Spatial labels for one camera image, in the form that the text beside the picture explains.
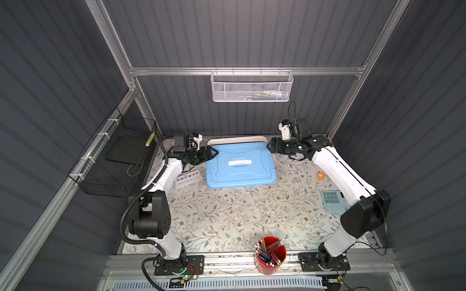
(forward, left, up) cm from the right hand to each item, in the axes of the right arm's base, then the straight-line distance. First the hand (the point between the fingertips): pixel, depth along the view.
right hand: (273, 147), depth 82 cm
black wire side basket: (-11, +66, +4) cm, 67 cm away
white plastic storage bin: (+13, +17, -8) cm, 23 cm away
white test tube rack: (-4, +44, -20) cm, 48 cm away
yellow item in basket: (+3, +57, +3) cm, 57 cm away
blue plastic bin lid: (-4, +15, -8) cm, 18 cm away
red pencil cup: (-41, +4, -15) cm, 44 cm away
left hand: (+1, +29, -6) cm, 30 cm away
